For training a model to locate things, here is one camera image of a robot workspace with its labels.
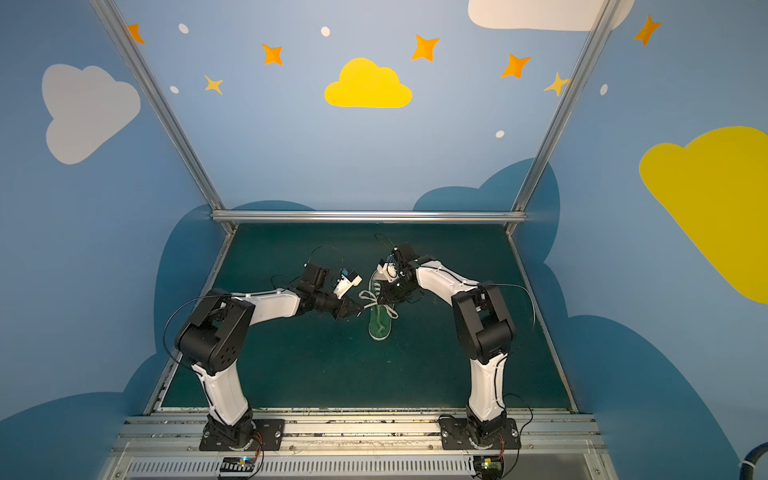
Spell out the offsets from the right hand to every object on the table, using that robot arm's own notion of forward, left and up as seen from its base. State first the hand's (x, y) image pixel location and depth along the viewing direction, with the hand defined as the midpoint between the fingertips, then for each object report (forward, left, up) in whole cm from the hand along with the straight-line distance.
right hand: (384, 297), depth 95 cm
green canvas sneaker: (-7, +1, -2) cm, 7 cm away
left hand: (-3, +7, -1) cm, 8 cm away
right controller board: (-42, -29, -9) cm, 52 cm away
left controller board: (-45, +34, -7) cm, 57 cm away
